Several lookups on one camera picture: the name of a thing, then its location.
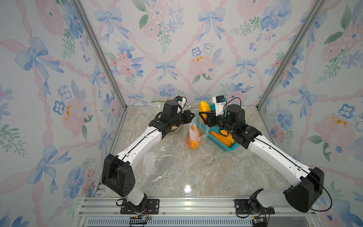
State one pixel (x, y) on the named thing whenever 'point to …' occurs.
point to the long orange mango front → (221, 138)
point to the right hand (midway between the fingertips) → (203, 111)
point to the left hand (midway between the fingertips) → (196, 113)
